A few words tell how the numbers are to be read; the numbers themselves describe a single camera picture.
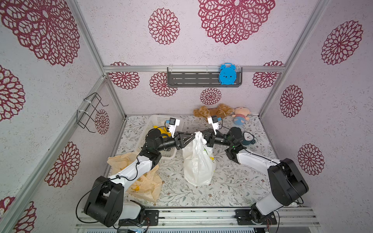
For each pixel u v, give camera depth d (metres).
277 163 0.48
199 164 0.75
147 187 0.81
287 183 0.45
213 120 0.67
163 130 0.68
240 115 1.12
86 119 0.76
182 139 0.66
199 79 0.95
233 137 0.63
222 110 1.09
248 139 1.01
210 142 0.67
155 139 0.59
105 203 0.42
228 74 0.90
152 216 0.74
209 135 0.69
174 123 0.66
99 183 0.43
